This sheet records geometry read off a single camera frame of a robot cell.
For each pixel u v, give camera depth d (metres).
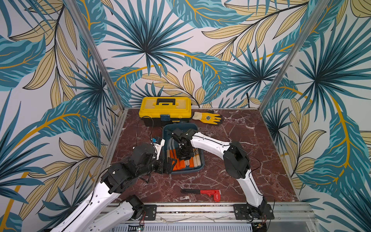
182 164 0.87
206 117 1.13
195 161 0.89
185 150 0.77
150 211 0.73
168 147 0.96
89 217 0.40
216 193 0.79
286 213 0.75
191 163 0.88
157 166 0.58
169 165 0.58
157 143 0.58
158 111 0.95
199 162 0.88
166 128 1.00
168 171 0.58
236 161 0.54
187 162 0.88
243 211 0.73
